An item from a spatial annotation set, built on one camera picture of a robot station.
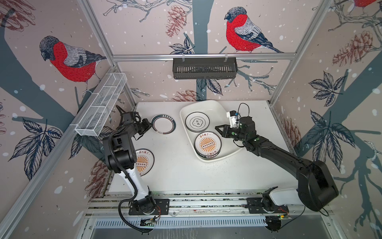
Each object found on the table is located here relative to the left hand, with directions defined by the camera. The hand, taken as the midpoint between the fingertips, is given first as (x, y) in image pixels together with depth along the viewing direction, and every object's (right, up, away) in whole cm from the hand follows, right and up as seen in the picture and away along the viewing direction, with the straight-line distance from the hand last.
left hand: (151, 123), depth 98 cm
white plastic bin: (+47, +4, +14) cm, 49 cm away
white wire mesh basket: (-22, +11, -19) cm, 31 cm away
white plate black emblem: (+31, 0, +9) cm, 32 cm away
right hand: (+41, -3, -16) cm, 44 cm away
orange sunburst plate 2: (-1, -24, -8) cm, 25 cm away
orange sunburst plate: (+38, -14, -3) cm, 40 cm away
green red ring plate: (+6, -1, +8) cm, 10 cm away
